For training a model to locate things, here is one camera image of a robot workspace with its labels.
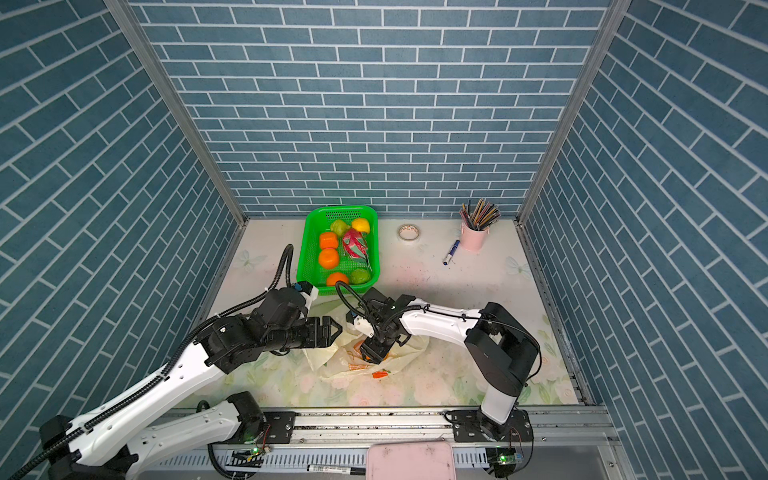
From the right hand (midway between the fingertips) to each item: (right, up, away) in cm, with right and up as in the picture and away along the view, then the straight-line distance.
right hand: (369, 347), depth 84 cm
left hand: (-7, +8, -13) cm, 17 cm away
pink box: (+11, -21, -16) cm, 28 cm away
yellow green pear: (-14, +36, +28) cm, 47 cm away
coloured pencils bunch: (+38, +40, +23) cm, 59 cm away
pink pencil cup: (+36, +31, +24) cm, 53 cm away
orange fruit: (-16, +24, +18) cm, 35 cm away
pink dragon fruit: (-6, +29, +18) cm, 35 cm away
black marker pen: (-6, -23, -16) cm, 28 cm away
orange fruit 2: (-12, +19, +11) cm, 25 cm away
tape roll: (+12, +34, +33) cm, 49 cm away
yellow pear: (-6, +37, +28) cm, 46 cm away
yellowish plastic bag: (-6, +2, -11) cm, 13 cm away
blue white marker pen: (+28, +26, +24) cm, 45 cm away
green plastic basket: (-13, +29, +24) cm, 40 cm away
